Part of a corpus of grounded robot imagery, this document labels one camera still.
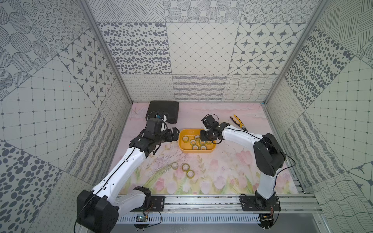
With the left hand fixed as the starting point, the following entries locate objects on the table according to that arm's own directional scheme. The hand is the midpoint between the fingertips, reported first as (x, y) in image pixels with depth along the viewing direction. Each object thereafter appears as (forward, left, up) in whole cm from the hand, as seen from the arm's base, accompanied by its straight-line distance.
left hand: (171, 129), depth 79 cm
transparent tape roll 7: (-12, -1, -22) cm, 25 cm away
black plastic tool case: (+30, +6, -15) cm, 34 cm away
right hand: (+4, -19, -15) cm, 25 cm away
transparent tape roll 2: (+3, -12, -19) cm, 23 cm away
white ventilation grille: (-39, -6, -22) cm, 45 cm away
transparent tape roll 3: (0, -13, -20) cm, 24 cm away
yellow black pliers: (+22, -46, -21) cm, 55 cm away
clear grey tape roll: (0, -18, -20) cm, 27 cm away
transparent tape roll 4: (+3, -18, -20) cm, 27 cm away
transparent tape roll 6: (-17, -11, -22) cm, 30 cm away
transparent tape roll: (+6, -7, -20) cm, 22 cm away
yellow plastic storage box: (+4, -9, -20) cm, 23 cm away
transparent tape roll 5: (-13, -8, -22) cm, 26 cm away
